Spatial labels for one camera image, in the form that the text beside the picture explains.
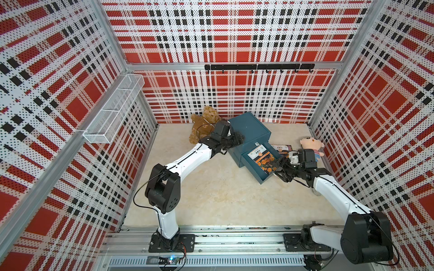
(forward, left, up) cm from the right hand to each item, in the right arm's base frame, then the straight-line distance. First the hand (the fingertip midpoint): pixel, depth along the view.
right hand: (273, 166), depth 84 cm
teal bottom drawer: (-2, +8, -3) cm, 9 cm away
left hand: (+12, +15, +6) cm, 20 cm away
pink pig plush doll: (+19, -27, -6) cm, 33 cm away
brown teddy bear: (+35, +39, -6) cm, 53 cm away
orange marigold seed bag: (+8, +2, -6) cm, 10 cm away
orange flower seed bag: (+21, -12, -14) cm, 28 cm away
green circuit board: (-38, +46, -11) cm, 61 cm away
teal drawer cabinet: (+17, +9, +6) cm, 20 cm away
